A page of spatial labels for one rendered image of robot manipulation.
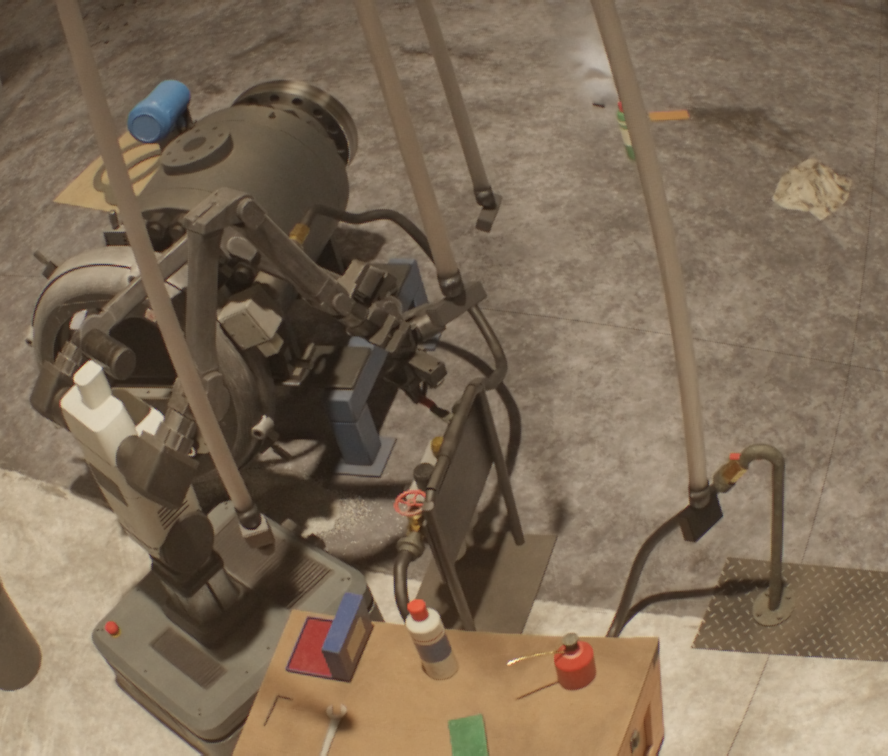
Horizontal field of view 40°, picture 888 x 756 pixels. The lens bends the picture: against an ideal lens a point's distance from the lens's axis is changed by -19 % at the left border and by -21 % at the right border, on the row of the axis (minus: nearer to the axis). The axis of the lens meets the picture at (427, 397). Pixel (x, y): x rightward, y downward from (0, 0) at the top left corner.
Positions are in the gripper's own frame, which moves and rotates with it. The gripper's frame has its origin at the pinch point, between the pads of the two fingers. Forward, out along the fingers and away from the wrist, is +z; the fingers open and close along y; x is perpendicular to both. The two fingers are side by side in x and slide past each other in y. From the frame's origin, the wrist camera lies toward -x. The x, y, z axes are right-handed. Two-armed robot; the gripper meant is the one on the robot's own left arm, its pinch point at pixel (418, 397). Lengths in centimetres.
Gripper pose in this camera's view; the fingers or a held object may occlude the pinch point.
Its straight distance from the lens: 332.8
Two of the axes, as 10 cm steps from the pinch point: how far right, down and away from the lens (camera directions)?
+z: 2.2, 7.2, 6.6
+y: 7.0, -5.9, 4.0
